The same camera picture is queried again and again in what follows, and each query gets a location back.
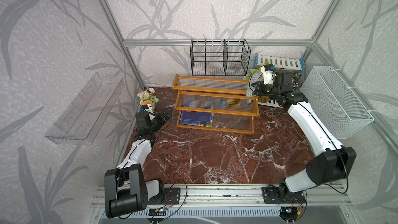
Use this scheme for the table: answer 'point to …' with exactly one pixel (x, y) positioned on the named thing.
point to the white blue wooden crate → (280, 62)
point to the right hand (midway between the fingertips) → (252, 83)
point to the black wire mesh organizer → (213, 58)
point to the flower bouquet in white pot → (147, 97)
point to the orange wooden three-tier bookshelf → (214, 103)
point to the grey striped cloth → (255, 77)
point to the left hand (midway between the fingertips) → (168, 111)
